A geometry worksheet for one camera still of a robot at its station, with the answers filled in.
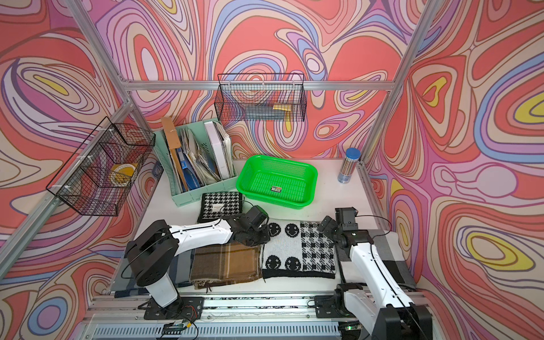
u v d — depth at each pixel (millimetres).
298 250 827
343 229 639
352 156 959
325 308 734
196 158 908
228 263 809
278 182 1111
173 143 812
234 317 723
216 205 959
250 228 678
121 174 703
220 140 916
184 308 731
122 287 767
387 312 402
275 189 1074
